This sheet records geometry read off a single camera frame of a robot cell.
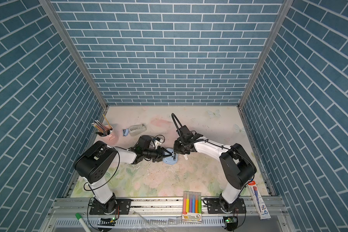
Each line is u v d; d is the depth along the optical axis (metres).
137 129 1.04
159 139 0.89
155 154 0.82
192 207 0.73
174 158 0.87
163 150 0.84
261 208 0.73
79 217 0.71
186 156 0.91
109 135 0.91
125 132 1.02
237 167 0.46
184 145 0.67
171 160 0.86
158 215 0.72
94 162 0.49
